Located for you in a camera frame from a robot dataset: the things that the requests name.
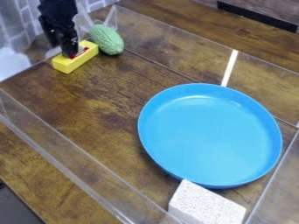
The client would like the green bitter gourd toy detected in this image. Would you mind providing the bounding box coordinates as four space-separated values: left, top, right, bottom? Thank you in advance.
90 24 124 55

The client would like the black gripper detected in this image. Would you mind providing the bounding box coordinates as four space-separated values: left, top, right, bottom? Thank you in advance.
38 0 79 58

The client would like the white speckled foam block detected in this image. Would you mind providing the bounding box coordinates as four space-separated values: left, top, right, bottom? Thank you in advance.
168 179 247 224

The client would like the yellow block with label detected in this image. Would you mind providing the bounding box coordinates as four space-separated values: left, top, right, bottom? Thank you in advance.
51 40 99 74

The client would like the round blue tray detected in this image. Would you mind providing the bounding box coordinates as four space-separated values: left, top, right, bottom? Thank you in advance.
138 83 283 189

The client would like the clear acrylic enclosure wall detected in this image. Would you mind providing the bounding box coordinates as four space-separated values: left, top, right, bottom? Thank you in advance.
0 0 299 224

